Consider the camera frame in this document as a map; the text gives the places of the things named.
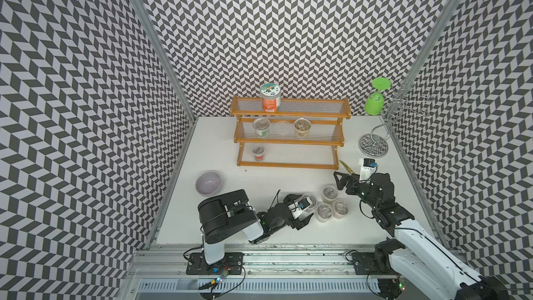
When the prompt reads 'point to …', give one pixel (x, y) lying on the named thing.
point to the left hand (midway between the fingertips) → (305, 205)
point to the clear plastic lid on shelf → (282, 127)
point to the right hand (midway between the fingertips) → (342, 177)
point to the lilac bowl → (208, 183)
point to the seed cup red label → (258, 151)
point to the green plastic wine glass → (375, 103)
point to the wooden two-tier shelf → (319, 151)
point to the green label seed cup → (261, 126)
